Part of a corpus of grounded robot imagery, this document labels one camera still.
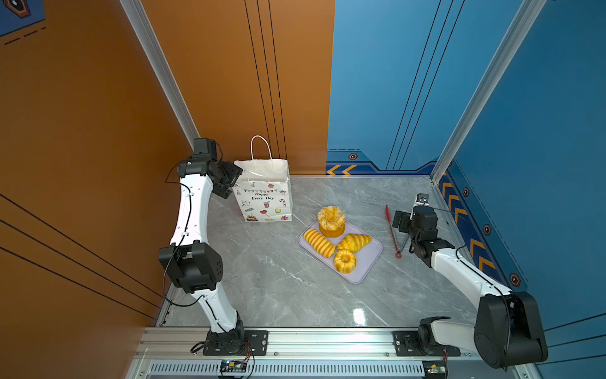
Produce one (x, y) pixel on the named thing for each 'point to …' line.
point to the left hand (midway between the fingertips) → (238, 174)
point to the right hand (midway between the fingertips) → (409, 213)
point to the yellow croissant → (353, 242)
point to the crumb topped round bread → (331, 221)
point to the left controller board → (233, 366)
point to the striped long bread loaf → (323, 246)
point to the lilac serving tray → (365, 256)
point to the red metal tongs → (398, 254)
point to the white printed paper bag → (263, 189)
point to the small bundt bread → (345, 261)
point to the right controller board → (439, 368)
